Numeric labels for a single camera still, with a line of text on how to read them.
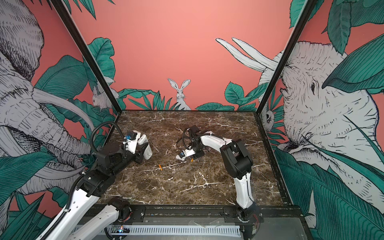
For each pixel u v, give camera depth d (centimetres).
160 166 90
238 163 52
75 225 44
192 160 93
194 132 79
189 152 84
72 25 75
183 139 84
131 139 57
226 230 70
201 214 76
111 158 49
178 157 93
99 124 45
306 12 71
